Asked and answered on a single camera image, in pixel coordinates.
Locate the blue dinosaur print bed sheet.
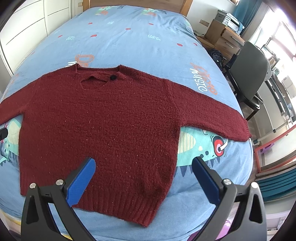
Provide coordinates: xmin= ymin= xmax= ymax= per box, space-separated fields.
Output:
xmin=3 ymin=6 xmax=253 ymax=240

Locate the teal curtain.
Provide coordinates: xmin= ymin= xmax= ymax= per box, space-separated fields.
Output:
xmin=232 ymin=0 xmax=262 ymax=28

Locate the stack of boxes on cabinet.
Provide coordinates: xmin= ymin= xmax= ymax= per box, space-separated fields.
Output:
xmin=215 ymin=10 xmax=244 ymax=35

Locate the wooden headboard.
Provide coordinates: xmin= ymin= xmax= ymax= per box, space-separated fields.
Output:
xmin=82 ymin=0 xmax=193 ymax=16

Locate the dark red knit sweater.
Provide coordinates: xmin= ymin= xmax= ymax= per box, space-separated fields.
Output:
xmin=1 ymin=64 xmax=251 ymax=227

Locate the dark bag on floor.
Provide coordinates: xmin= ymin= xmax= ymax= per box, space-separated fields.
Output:
xmin=208 ymin=49 xmax=223 ymax=69

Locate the wooden drawer cabinet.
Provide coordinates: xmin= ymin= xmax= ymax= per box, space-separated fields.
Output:
xmin=197 ymin=20 xmax=245 ymax=61

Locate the white wardrobe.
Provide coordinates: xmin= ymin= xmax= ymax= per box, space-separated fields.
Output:
xmin=1 ymin=0 xmax=71 ymax=75

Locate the dark grey chair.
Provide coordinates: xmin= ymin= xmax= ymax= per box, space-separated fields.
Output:
xmin=224 ymin=41 xmax=268 ymax=121

